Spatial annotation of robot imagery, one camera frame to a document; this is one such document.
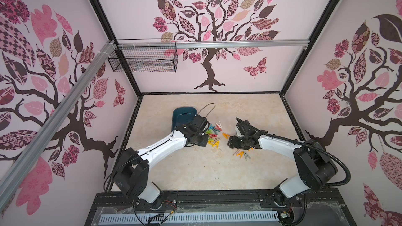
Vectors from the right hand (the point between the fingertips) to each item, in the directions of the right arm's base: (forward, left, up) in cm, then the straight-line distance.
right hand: (231, 143), depth 91 cm
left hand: (-3, +17, +6) cm, 18 cm away
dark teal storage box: (+21, +31, +1) cm, 37 cm away
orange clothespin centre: (+7, +2, -3) cm, 8 cm away
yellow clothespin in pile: (0, +10, -2) cm, 11 cm away
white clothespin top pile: (+14, +6, -1) cm, 15 cm away
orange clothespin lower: (-5, -6, -3) cm, 8 cm away
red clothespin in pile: (+7, +11, -3) cm, 13 cm away
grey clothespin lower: (-7, -8, -2) cm, 11 cm away
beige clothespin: (-5, -3, -2) cm, 6 cm away
